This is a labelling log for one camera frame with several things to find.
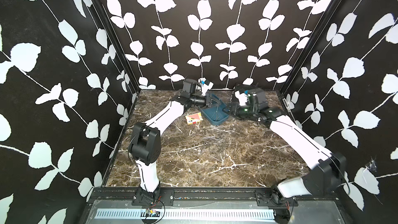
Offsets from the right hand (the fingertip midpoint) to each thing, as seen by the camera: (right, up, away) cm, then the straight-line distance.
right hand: (224, 108), depth 76 cm
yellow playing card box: (-17, -8, +26) cm, 32 cm away
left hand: (-1, +4, +3) cm, 5 cm away
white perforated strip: (-22, -49, -6) cm, 54 cm away
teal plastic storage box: (-3, -5, +29) cm, 30 cm away
